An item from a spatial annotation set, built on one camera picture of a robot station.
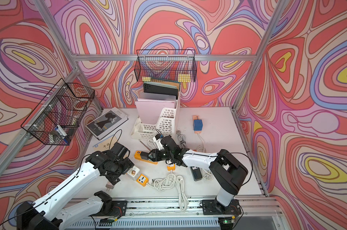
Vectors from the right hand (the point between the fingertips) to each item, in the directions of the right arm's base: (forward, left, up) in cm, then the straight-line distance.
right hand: (150, 159), depth 82 cm
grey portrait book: (+37, +32, -4) cm, 49 cm away
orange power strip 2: (-10, +4, -6) cm, 12 cm away
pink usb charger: (-12, +23, -6) cm, 26 cm away
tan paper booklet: (+16, +33, -8) cm, 37 cm away
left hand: (-7, +10, +1) cm, 12 cm away
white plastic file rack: (+16, -11, +13) cm, 23 cm away
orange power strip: (+4, +8, -3) cm, 9 cm away
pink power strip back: (+37, -32, -7) cm, 49 cm away
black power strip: (-7, -27, -6) cm, 28 cm away
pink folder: (+26, 0, +14) cm, 30 cm away
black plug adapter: (+3, +4, 0) cm, 5 cm away
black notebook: (+40, -2, +20) cm, 45 cm away
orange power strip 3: (-3, -11, -8) cm, 14 cm away
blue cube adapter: (+25, -32, -1) cm, 40 cm away
